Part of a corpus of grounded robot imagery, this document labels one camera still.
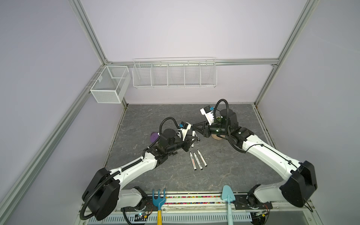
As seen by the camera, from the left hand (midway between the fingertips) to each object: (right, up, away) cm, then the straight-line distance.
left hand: (196, 137), depth 76 cm
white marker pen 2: (-1, -18, +11) cm, 21 cm away
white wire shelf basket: (-13, +42, +20) cm, 49 cm away
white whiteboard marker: (+2, -17, +13) cm, 21 cm away
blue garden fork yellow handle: (-20, -34, -2) cm, 40 cm away
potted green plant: (+10, +2, -9) cm, 14 cm away
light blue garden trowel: (+17, -31, -1) cm, 36 cm away
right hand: (-2, +6, -3) cm, 7 cm away
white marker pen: (-1, +3, -2) cm, 4 cm away
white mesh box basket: (-60, +35, +26) cm, 74 cm away
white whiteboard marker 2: (+5, -15, +13) cm, 20 cm away
